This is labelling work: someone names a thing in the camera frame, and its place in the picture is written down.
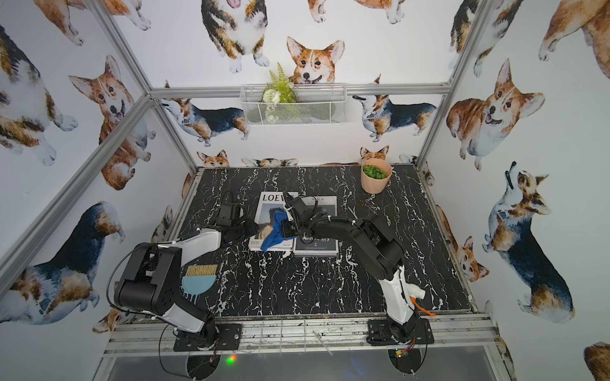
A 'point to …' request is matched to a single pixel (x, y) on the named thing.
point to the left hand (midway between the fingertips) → (259, 224)
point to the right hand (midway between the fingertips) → (280, 232)
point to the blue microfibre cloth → (276, 235)
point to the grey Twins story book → (319, 246)
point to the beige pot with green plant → (375, 175)
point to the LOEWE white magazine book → (265, 219)
